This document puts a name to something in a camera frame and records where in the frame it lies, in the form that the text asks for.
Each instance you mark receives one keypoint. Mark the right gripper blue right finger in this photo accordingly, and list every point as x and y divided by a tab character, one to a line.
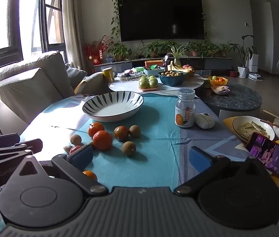
210	169

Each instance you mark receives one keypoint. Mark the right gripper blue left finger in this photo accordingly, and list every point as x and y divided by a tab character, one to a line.
71	168

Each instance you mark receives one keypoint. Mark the brown kiwi fruit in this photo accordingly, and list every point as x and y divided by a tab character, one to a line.
76	140
129	148
135	131

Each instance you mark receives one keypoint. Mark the large orange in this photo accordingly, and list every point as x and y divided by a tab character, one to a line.
102	140

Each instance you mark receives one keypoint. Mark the small orange mandarin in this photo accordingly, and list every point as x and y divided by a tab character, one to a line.
93	128

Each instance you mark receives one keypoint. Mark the brown kiwi fruit front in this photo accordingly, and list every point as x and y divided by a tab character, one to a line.
129	148

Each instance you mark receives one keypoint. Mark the reddish brown fruit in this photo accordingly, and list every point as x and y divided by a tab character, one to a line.
121	133

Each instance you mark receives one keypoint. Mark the red small apple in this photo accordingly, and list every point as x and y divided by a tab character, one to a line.
73	149

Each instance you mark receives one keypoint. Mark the white small round device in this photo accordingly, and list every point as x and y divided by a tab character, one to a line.
204	121

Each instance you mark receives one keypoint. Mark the teal patterned tablecloth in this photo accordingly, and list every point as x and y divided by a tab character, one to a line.
37	201

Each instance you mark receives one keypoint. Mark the clear jar with nuts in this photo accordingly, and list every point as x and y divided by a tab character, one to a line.
185	108

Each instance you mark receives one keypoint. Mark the striped white ceramic plate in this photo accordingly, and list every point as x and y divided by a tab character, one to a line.
114	106

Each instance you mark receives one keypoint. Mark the beige sofa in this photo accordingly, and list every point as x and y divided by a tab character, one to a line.
30	86

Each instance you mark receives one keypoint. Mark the smartphone with orange case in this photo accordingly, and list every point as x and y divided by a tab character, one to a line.
264	150

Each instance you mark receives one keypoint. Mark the dark round stone table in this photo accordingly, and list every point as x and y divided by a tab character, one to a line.
239	101

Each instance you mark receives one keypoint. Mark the pink snack dish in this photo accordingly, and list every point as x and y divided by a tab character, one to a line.
220	90

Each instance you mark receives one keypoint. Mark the yellow fruit basket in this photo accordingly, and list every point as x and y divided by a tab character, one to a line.
217	81

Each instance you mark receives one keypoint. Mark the grey cushion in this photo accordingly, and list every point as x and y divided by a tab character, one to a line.
75	75

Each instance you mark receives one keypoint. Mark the blue bowl of kiwis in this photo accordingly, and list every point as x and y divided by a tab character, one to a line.
172	78

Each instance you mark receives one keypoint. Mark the banana bunch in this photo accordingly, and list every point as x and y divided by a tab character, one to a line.
173	67

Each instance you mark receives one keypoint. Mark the yellow tin can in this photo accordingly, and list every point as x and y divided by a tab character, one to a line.
108	74

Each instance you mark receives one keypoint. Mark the white round coffee table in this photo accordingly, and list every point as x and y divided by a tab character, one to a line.
133	85

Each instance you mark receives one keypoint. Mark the green apples on tray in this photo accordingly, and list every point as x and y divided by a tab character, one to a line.
148	83

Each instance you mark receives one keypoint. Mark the robot vacuum dock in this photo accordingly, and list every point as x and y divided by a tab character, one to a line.
254	76

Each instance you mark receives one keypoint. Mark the tall plant in white pot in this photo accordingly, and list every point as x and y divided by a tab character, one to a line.
245	55

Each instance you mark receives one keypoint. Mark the glass dish with snacks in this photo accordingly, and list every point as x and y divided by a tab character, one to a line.
129	75

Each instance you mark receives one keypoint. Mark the light blue rectangular dish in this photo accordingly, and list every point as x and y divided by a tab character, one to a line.
153	70

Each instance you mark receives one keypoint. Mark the white air purifier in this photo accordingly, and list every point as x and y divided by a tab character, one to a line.
253	63

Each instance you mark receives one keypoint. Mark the red flower decoration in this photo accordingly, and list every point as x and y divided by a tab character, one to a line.
94	51

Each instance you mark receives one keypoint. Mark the spider plant in vase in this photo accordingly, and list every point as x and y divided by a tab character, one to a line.
177	53

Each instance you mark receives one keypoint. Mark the orange box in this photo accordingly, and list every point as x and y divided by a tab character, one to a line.
149	63

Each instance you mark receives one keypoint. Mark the black wall television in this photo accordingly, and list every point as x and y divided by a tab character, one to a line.
161	19

